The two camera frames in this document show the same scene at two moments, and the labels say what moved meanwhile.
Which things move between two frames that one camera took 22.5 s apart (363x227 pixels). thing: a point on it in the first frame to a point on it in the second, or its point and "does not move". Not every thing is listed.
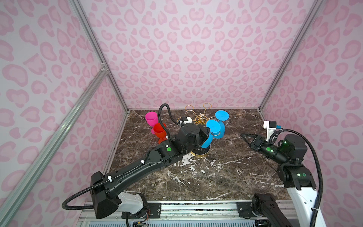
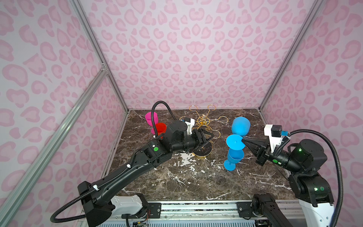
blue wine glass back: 221,116 to 240,128
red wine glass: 159,132 does not move
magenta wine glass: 152,119 does not move
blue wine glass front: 215,126 to 234,157
